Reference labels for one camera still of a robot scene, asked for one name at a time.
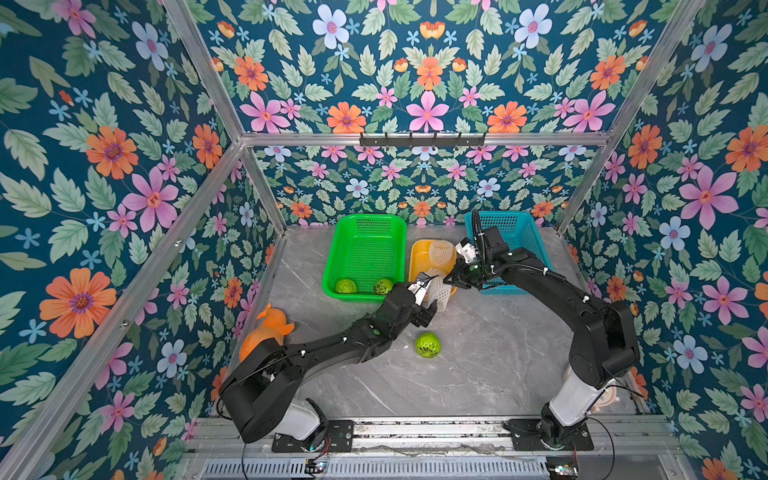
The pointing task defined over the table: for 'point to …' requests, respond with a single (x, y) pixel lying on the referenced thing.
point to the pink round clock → (608, 398)
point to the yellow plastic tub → (420, 261)
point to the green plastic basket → (366, 248)
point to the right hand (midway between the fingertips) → (450, 273)
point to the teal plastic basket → (518, 229)
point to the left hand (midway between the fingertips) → (427, 290)
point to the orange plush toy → (274, 326)
